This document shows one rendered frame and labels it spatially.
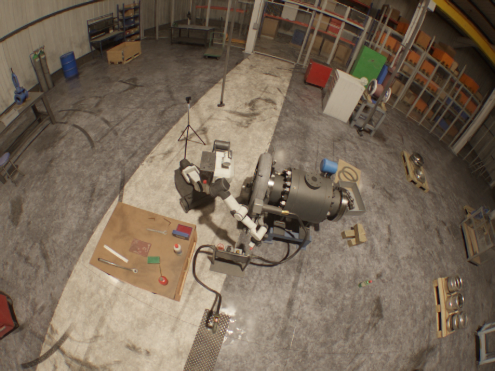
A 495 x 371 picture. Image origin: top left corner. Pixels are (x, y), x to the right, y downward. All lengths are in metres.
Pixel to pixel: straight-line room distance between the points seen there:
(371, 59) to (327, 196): 7.17
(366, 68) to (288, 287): 8.03
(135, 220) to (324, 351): 2.70
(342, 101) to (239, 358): 5.62
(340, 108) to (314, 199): 3.87
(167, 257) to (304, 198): 1.52
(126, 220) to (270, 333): 2.04
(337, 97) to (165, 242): 5.00
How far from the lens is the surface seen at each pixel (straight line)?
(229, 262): 2.52
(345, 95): 5.59
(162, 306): 2.49
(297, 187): 2.16
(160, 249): 2.11
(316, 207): 2.26
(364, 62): 8.75
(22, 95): 5.63
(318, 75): 7.10
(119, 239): 2.29
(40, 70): 8.34
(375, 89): 5.66
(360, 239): 3.18
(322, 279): 2.85
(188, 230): 2.15
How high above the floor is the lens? 2.43
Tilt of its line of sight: 52 degrees down
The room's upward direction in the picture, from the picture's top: 16 degrees clockwise
